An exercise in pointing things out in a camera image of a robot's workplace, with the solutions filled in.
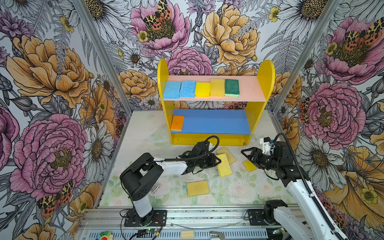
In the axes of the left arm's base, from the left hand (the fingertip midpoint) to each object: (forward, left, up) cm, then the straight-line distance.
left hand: (220, 165), depth 85 cm
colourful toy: (-31, +55, -5) cm, 63 cm away
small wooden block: (-31, +18, -7) cm, 36 cm away
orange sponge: (+23, +24, +10) cm, 35 cm away
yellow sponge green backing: (-10, +13, -7) cm, 18 cm away
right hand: (-2, -10, +11) cm, 15 cm away
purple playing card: (-10, +36, -6) cm, 38 cm away
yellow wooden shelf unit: (+21, 0, +8) cm, 23 cm away
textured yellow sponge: (-1, -2, -1) cm, 3 cm away
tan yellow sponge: (+14, -5, -7) cm, 16 cm away
